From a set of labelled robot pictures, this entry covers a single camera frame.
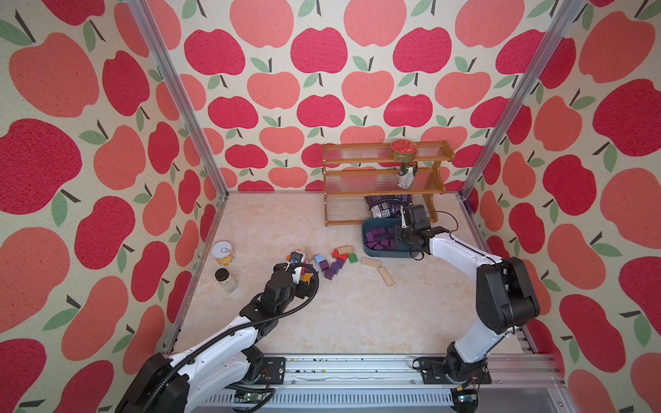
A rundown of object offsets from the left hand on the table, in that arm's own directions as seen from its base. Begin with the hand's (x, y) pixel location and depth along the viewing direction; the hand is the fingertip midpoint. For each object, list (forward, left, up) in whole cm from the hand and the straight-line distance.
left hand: (305, 272), depth 83 cm
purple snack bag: (+32, -33, -2) cm, 46 cm away
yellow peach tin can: (+11, +32, -6) cm, 35 cm away
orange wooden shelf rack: (+52, -25, -6) cm, 58 cm away
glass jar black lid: (-1, +27, -2) cm, 27 cm away
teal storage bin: (+18, -28, -8) cm, 35 cm away
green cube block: (+12, -17, -10) cm, 23 cm away
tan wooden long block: (+4, -29, -10) cm, 31 cm away
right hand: (+16, -36, -1) cm, 39 cm away
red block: (+13, -11, -9) cm, 19 cm away
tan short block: (+14, -14, -9) cm, 22 cm away
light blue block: (+10, -4, -8) cm, 14 cm away
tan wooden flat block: (+10, -24, -11) cm, 29 cm away
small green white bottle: (+34, -37, +14) cm, 53 cm away
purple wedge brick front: (+20, -25, -9) cm, 33 cm away
